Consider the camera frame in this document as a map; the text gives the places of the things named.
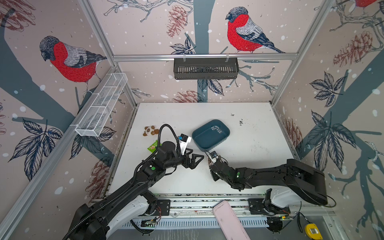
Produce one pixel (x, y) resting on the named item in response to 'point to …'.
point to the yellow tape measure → (313, 231)
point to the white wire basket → (93, 120)
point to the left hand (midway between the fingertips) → (197, 155)
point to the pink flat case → (228, 223)
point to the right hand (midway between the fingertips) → (210, 168)
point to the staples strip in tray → (217, 128)
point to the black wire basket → (206, 69)
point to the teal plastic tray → (210, 134)
